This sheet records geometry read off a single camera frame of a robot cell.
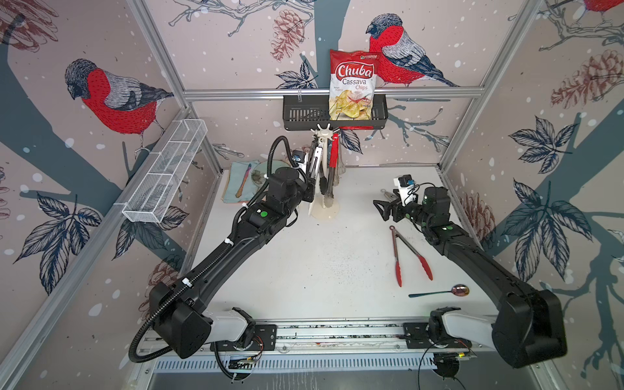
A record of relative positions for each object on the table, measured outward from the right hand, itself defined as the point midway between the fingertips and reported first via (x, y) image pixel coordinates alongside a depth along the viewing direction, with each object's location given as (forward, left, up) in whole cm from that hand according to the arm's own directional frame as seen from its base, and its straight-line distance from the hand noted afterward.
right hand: (385, 193), depth 82 cm
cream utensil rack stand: (+2, +21, -12) cm, 25 cm away
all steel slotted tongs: (+15, +15, 0) cm, 21 cm away
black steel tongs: (+5, +22, +1) cm, 22 cm away
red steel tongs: (-19, -6, -21) cm, 28 cm away
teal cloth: (+23, +65, -18) cm, 71 cm away
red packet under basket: (+25, +10, +10) cm, 28 cm away
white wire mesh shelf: (-12, +74, +9) cm, 75 cm away
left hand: (-1, +25, +13) cm, 28 cm away
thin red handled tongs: (+9, +18, +14) cm, 25 cm away
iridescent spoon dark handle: (-25, -26, -21) cm, 42 cm away
